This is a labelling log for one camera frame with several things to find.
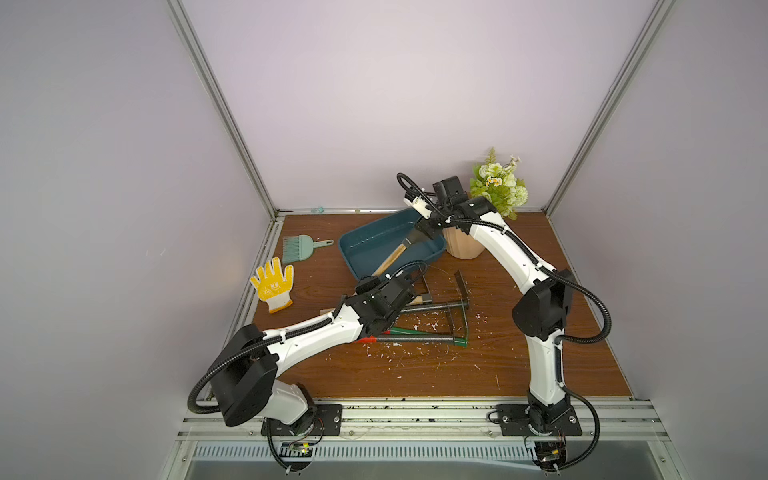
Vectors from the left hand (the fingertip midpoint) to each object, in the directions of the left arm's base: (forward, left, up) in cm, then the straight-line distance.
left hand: (368, 279), depth 83 cm
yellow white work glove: (+7, +35, -16) cm, 39 cm away
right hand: (+18, -16, +8) cm, 25 cm away
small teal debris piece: (+46, +25, -18) cm, 56 cm away
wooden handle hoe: (+17, -14, -1) cm, 22 cm away
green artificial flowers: (+24, -38, +16) cm, 47 cm away
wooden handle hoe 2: (+1, -17, -13) cm, 21 cm away
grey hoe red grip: (+4, -29, -15) cm, 33 cm away
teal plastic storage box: (+24, +3, -18) cm, 31 cm away
